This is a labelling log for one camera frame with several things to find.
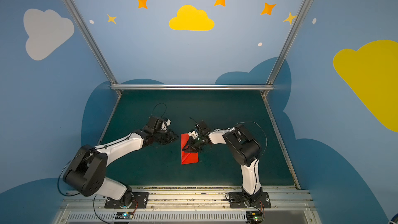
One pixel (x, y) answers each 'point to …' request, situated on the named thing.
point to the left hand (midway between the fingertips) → (179, 138)
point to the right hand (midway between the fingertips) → (183, 150)
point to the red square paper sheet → (187, 157)
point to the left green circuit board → (124, 215)
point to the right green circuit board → (254, 216)
